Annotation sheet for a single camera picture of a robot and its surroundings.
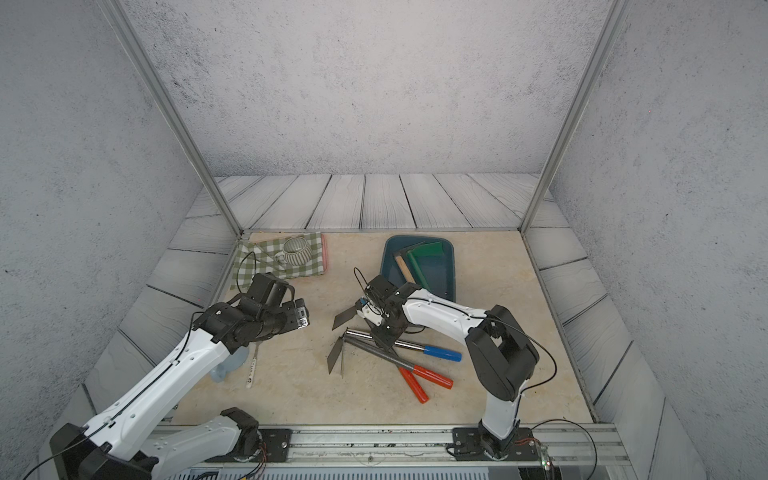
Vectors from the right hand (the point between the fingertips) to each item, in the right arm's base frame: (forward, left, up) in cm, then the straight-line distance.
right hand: (385, 337), depth 86 cm
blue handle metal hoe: (-2, -11, -4) cm, 12 cm away
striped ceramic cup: (+30, +32, +3) cm, 44 cm away
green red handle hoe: (+36, -15, -3) cm, 39 cm away
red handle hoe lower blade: (-2, +14, -4) cm, 15 cm away
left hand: (0, +21, +12) cm, 24 cm away
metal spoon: (-10, +38, -5) cm, 39 cm away
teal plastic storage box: (+31, -14, -4) cm, 34 cm away
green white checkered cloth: (+32, +50, -3) cm, 60 cm away
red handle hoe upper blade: (-12, -9, -4) cm, 15 cm away
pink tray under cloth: (+35, +24, -5) cm, 43 cm away
